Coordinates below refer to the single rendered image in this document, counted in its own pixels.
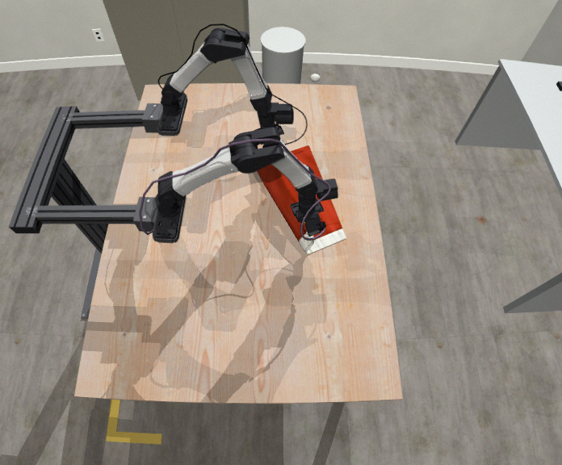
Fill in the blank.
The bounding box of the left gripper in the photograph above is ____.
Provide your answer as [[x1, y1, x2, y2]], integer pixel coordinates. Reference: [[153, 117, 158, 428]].
[[255, 122, 284, 135]]

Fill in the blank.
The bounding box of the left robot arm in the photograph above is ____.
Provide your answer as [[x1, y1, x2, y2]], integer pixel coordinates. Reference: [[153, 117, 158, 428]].
[[158, 28, 294, 132]]

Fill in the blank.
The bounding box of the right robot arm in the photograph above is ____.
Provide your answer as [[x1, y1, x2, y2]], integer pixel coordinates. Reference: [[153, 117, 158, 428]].
[[153, 128, 329, 239]]

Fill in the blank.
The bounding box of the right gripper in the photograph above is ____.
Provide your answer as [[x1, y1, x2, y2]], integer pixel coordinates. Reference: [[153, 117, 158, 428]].
[[291, 202, 324, 223]]

